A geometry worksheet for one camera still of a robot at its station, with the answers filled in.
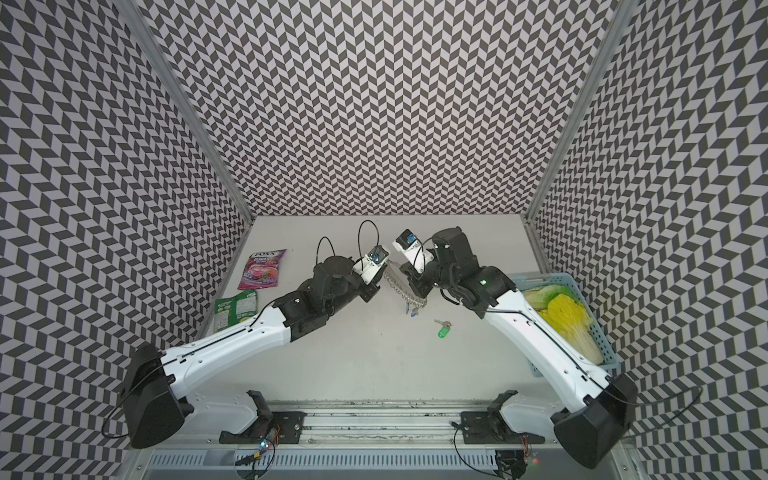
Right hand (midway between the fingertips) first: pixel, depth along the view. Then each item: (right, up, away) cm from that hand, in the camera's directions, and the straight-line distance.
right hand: (406, 272), depth 72 cm
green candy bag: (-53, -14, +19) cm, 58 cm away
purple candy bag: (-48, -2, +27) cm, 55 cm away
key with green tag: (+12, -19, +17) cm, 28 cm away
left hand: (-7, +2, +3) cm, 8 cm away
